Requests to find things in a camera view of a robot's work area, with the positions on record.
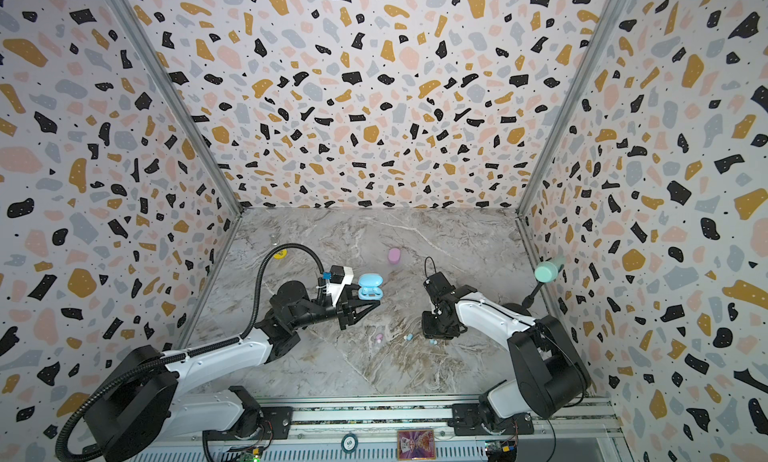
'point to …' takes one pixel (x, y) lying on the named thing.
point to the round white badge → (349, 443)
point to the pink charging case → (394, 256)
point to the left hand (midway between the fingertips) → (379, 295)
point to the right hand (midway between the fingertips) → (427, 329)
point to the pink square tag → (416, 445)
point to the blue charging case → (370, 286)
